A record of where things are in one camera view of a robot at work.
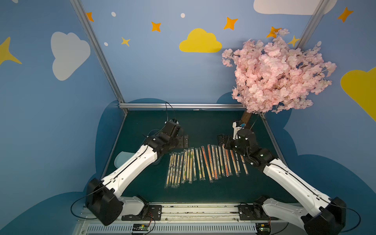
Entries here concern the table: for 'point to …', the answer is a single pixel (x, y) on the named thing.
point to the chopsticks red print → (210, 161)
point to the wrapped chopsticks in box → (169, 180)
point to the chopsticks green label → (214, 162)
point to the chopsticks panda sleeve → (181, 169)
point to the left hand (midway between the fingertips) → (180, 137)
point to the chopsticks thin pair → (178, 169)
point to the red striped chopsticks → (207, 165)
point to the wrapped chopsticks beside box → (188, 166)
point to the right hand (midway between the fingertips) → (226, 135)
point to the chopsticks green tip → (198, 162)
